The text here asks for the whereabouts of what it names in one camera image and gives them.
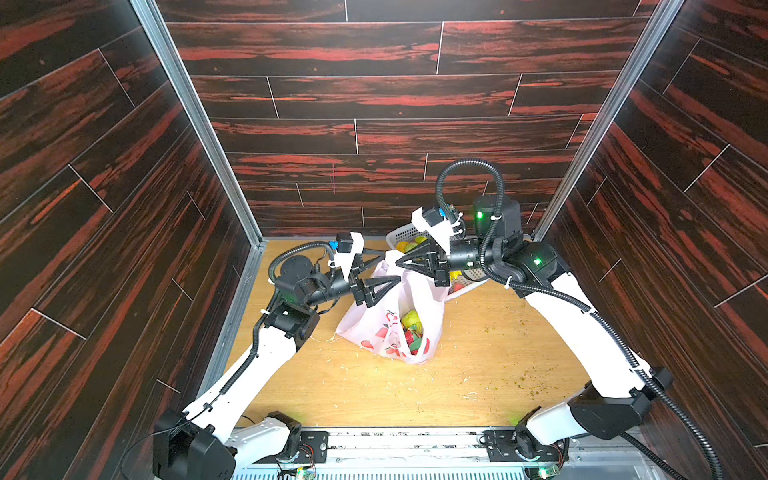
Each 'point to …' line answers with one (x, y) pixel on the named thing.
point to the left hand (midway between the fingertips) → (392, 269)
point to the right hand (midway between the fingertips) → (401, 254)
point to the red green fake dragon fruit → (413, 338)
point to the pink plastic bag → (379, 327)
